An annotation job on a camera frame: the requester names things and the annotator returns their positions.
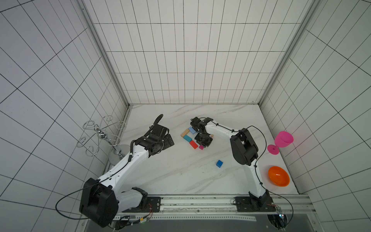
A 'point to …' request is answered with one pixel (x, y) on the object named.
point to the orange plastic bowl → (278, 176)
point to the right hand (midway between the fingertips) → (200, 141)
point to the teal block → (187, 138)
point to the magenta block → (201, 147)
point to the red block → (193, 144)
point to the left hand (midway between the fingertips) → (164, 146)
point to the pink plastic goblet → (282, 139)
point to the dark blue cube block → (219, 163)
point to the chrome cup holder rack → (112, 135)
